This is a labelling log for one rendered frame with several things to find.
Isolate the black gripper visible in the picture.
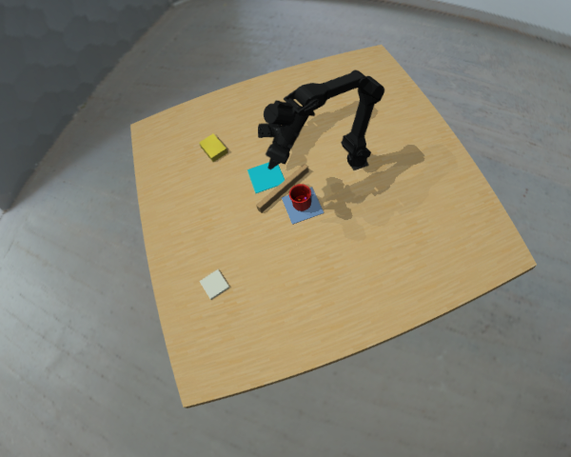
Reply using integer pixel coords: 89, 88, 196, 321
265, 125, 300, 169

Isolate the olive yellow rectangular block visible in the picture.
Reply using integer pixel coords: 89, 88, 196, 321
199, 133, 227, 162

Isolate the grey flat square pad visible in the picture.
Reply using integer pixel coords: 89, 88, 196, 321
199, 269, 229, 299

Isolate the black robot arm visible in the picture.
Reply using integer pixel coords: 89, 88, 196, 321
258, 70, 384, 170

